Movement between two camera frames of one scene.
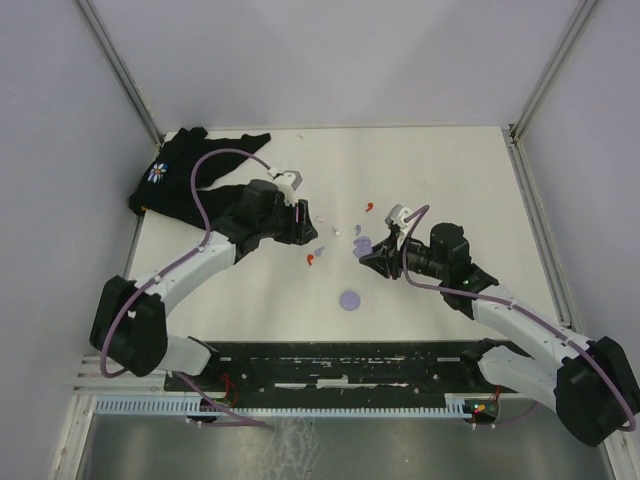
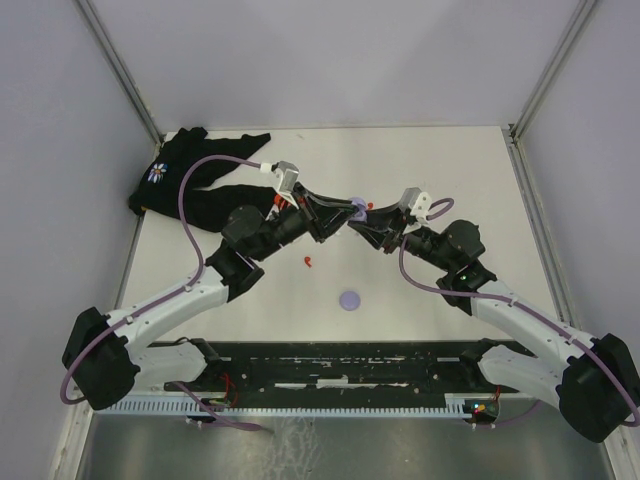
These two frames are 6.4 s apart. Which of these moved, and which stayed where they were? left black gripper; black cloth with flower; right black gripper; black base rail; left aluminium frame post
Moved: right black gripper; left black gripper
Stayed: left aluminium frame post; black cloth with flower; black base rail
